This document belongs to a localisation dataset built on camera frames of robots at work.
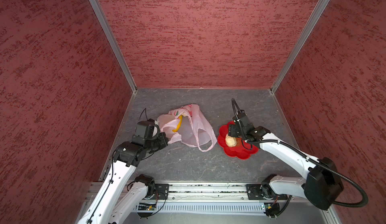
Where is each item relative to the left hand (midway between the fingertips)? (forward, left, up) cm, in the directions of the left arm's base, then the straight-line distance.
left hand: (168, 143), depth 73 cm
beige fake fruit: (+7, -34, -12) cm, 37 cm away
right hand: (+11, -35, -7) cm, 37 cm away
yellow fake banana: (+21, -2, -15) cm, 26 cm away
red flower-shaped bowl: (-3, -36, 0) cm, 36 cm away
